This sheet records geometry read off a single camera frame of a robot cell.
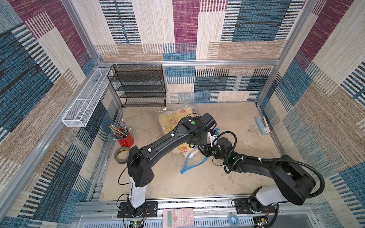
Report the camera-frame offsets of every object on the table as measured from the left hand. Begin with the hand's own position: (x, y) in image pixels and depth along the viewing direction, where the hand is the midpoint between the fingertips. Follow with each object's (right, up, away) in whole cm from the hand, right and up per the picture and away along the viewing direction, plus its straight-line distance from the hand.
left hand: (202, 141), depth 79 cm
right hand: (0, -5, +9) cm, 10 cm away
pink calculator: (-13, -36, -9) cm, 39 cm away
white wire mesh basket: (-61, +17, -6) cm, 64 cm away
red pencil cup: (-46, -2, +14) cm, 48 cm away
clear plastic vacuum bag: (-4, -11, +9) cm, 14 cm away
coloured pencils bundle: (-51, +4, +13) cm, 52 cm away
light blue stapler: (+47, +7, +25) cm, 54 cm away
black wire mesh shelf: (-44, +38, +30) cm, 65 cm away
